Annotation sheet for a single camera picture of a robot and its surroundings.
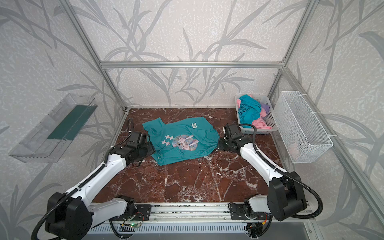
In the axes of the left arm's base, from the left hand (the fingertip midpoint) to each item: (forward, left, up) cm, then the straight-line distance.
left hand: (154, 145), depth 85 cm
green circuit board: (-37, +4, -11) cm, 39 cm away
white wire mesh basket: (-9, -69, +24) cm, 74 cm away
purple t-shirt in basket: (+36, -76, -5) cm, 84 cm away
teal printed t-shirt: (+11, -13, -13) cm, 22 cm away
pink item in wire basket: (-8, -73, +10) cm, 74 cm away
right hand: (+4, -38, 0) cm, 38 cm away
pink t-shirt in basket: (+22, -68, -6) cm, 72 cm away
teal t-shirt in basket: (+30, -61, -2) cm, 68 cm away
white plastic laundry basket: (+28, -77, -6) cm, 82 cm away
